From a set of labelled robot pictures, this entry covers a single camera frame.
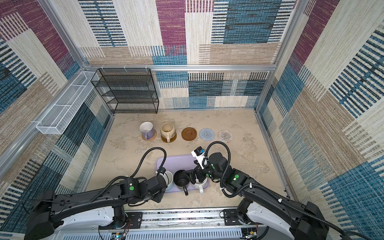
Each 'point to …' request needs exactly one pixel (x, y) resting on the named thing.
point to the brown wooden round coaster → (189, 133)
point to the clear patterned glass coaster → (225, 136)
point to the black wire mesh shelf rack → (127, 90)
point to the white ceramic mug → (201, 186)
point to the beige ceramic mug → (167, 130)
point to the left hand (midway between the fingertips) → (164, 189)
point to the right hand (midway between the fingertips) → (190, 170)
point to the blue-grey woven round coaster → (206, 134)
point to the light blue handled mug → (168, 180)
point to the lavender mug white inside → (147, 128)
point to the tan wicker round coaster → (154, 135)
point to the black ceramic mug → (181, 181)
